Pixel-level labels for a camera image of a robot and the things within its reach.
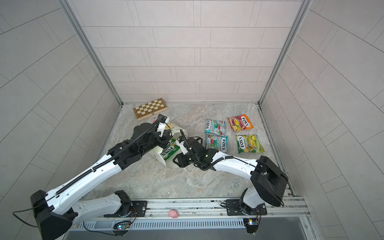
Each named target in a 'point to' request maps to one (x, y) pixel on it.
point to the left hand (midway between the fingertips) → (173, 129)
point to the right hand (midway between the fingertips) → (175, 161)
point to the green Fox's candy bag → (249, 143)
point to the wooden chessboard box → (149, 109)
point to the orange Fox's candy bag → (240, 123)
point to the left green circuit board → (122, 225)
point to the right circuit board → (252, 224)
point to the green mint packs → (171, 149)
